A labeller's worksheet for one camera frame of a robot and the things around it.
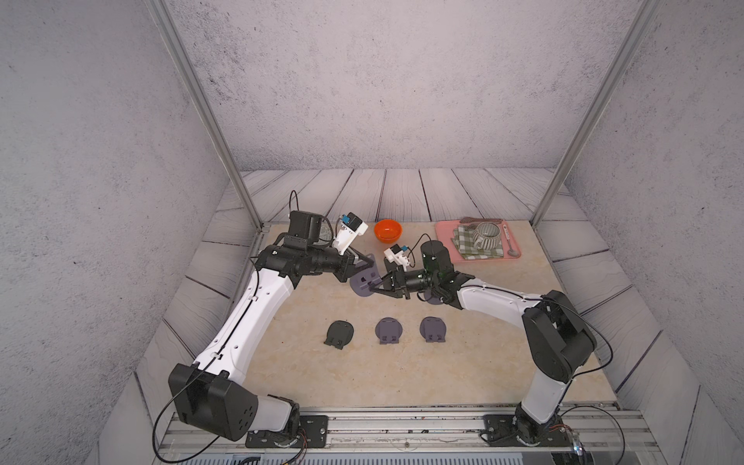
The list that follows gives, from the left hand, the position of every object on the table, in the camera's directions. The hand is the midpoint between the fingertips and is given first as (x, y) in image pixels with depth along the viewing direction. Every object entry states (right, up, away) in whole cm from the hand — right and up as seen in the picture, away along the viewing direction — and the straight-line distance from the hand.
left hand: (372, 261), depth 72 cm
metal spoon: (+52, +1, +40) cm, 66 cm away
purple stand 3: (+18, -22, +20) cm, 35 cm away
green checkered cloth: (+34, +6, +43) cm, 55 cm away
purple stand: (-3, -6, +1) cm, 6 cm away
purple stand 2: (+4, -23, +20) cm, 31 cm away
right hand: (0, -8, +4) cm, 9 cm away
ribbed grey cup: (+41, +7, +36) cm, 55 cm away
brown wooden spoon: (+39, +14, +51) cm, 66 cm away
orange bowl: (+5, +10, +43) cm, 44 cm away
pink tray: (+18, +2, -2) cm, 18 cm away
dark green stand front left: (-11, -23, +19) cm, 32 cm away
